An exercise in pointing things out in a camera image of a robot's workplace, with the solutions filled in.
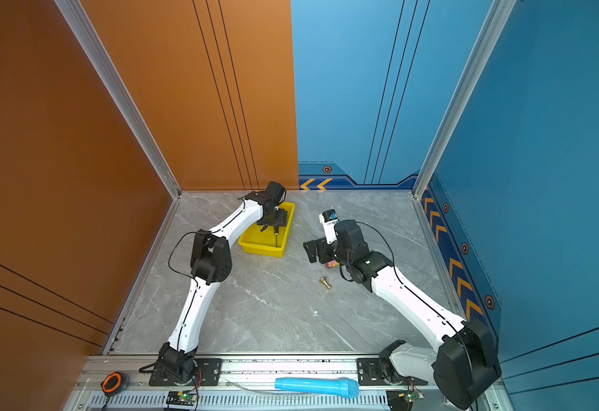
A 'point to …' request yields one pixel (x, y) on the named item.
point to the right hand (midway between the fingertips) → (315, 240)
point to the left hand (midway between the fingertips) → (277, 217)
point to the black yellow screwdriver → (276, 232)
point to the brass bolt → (323, 280)
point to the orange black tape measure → (114, 383)
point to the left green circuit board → (180, 398)
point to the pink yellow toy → (332, 264)
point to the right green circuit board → (400, 400)
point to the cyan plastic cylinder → (346, 387)
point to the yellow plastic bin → (267, 242)
